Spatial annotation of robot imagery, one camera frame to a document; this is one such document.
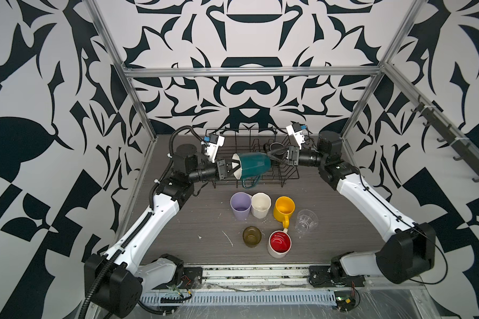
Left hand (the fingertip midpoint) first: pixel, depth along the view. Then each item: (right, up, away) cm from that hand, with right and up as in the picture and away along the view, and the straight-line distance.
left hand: (240, 160), depth 68 cm
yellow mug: (+19, -22, +22) cm, 36 cm away
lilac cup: (0, -19, +18) cm, 26 cm away
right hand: (+10, +2, +1) cm, 10 cm away
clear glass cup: (+29, -27, +20) cm, 44 cm away
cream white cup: (+9, -19, +19) cm, 29 cm away
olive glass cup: (+5, -32, +15) cm, 36 cm away
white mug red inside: (+16, -34, +13) cm, 39 cm away
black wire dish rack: (+7, +10, +43) cm, 44 cm away
